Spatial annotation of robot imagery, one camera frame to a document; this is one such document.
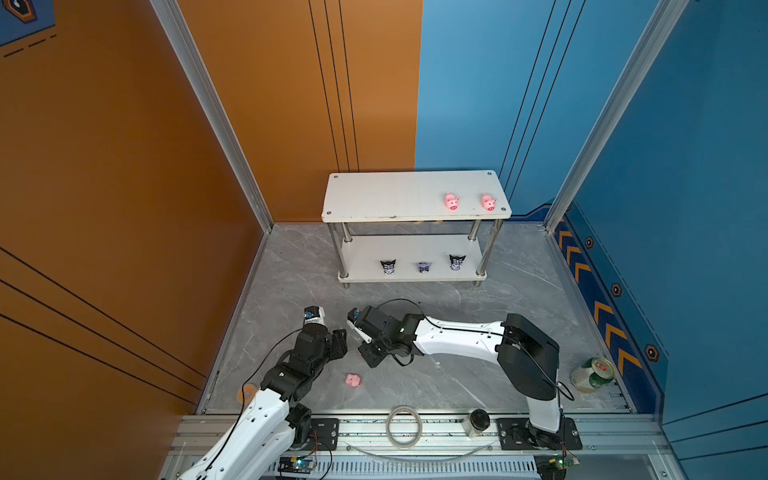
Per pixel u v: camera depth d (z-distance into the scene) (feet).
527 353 1.65
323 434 2.42
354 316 2.47
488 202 2.45
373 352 2.40
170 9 2.25
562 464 2.28
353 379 2.65
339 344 2.40
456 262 3.09
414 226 3.95
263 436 1.68
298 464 2.32
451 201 2.48
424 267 3.13
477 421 2.30
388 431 2.44
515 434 2.38
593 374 2.39
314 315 2.38
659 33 2.37
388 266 3.08
